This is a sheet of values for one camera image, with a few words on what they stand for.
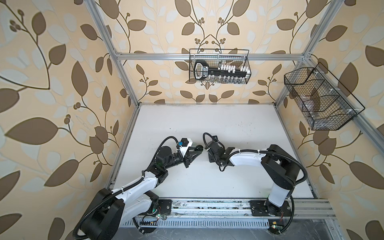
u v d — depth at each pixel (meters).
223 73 0.84
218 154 0.71
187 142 0.66
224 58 0.91
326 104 0.72
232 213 0.74
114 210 0.41
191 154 0.70
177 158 0.68
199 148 0.74
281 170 0.47
